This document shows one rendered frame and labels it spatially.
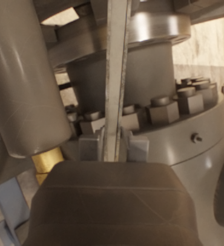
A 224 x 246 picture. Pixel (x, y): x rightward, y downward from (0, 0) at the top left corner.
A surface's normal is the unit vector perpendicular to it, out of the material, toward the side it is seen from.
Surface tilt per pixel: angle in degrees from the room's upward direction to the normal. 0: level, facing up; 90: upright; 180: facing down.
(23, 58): 9
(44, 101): 0
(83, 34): 68
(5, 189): 0
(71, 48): 77
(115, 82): 49
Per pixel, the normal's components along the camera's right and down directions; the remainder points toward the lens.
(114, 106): 0.00, 0.25
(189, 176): 0.28, 0.18
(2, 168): 0.74, 0.00
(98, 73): -0.33, 0.37
